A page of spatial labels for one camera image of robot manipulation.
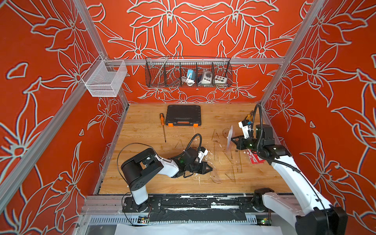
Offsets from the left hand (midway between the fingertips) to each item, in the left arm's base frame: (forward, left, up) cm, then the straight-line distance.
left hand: (213, 170), depth 81 cm
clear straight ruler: (+14, -2, -4) cm, 15 cm away
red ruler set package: (+14, -8, +14) cm, 21 cm away
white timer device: (+48, +5, +29) cm, 56 cm away
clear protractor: (-2, -1, -3) cm, 4 cm away
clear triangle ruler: (+25, -3, -4) cm, 26 cm away
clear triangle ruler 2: (+16, +21, -4) cm, 27 cm away
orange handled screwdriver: (+35, +36, -2) cm, 50 cm away
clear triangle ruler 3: (+12, -11, -5) cm, 17 cm away
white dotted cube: (+50, -4, +26) cm, 57 cm away
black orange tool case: (+44, +21, -5) cm, 49 cm away
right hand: (+12, -8, +15) cm, 21 cm away
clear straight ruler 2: (+6, -16, -4) cm, 18 cm away
